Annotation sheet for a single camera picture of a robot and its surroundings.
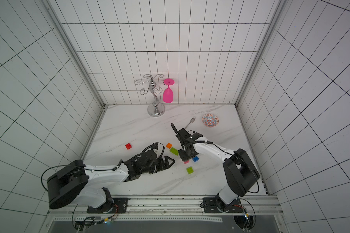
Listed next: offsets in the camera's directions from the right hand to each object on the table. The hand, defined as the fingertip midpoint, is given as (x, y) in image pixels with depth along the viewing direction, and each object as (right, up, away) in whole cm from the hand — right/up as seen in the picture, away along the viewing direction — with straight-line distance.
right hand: (185, 153), depth 88 cm
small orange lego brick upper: (-11, +4, +7) cm, 13 cm away
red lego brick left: (-38, +3, +8) cm, 39 cm away
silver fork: (+7, +20, +22) cm, 31 cm away
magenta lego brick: (+1, -5, 0) cm, 5 cm away
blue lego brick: (+6, -3, -2) cm, 7 cm away
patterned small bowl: (+20, +20, +20) cm, 35 cm away
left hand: (-10, -5, -6) cm, 13 cm away
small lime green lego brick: (+2, -9, -4) cm, 10 cm away
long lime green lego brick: (-7, +1, +4) cm, 8 cm away
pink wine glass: (-12, +39, +14) cm, 43 cm away
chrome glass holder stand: (-20, +45, +8) cm, 50 cm away
